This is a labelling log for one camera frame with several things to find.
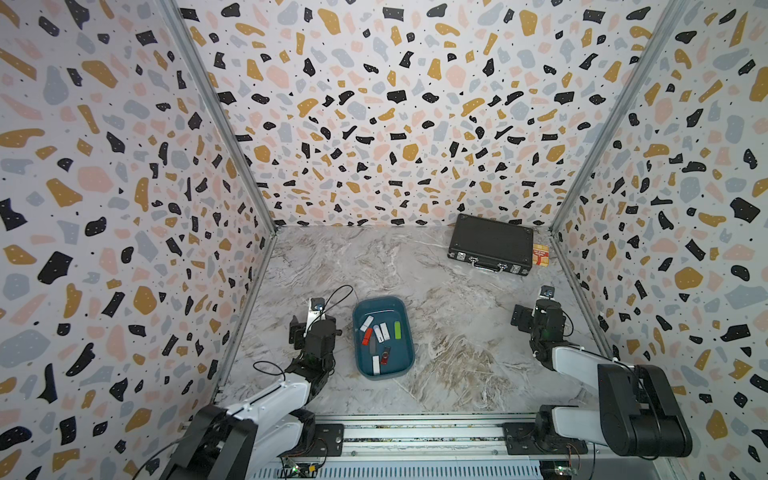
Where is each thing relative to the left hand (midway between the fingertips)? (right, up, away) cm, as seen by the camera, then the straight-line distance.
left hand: (311, 316), depth 86 cm
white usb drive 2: (+19, -15, 0) cm, 24 cm away
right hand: (+68, +1, +7) cm, 68 cm away
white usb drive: (+21, -6, +6) cm, 23 cm away
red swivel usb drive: (+16, -7, +6) cm, 18 cm away
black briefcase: (+59, +21, +23) cm, 67 cm away
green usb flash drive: (+25, -6, +7) cm, 26 cm away
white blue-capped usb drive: (+19, -7, +6) cm, 21 cm away
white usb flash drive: (+15, -4, +9) cm, 18 cm away
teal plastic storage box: (+25, -12, +2) cm, 27 cm away
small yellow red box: (+79, +18, +27) cm, 85 cm away
